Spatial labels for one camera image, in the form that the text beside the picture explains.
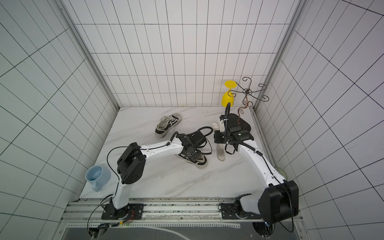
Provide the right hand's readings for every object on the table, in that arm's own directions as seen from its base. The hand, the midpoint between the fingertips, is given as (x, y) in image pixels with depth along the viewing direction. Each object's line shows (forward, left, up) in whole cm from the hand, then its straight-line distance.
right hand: (217, 133), depth 83 cm
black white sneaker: (+13, +33, -9) cm, 37 cm away
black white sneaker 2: (-14, +8, -12) cm, 20 cm away
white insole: (-8, -1, 0) cm, 9 cm away
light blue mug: (-23, +67, -15) cm, 73 cm away
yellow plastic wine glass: (+16, -6, +13) cm, 22 cm away
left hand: (-9, +15, -13) cm, 22 cm away
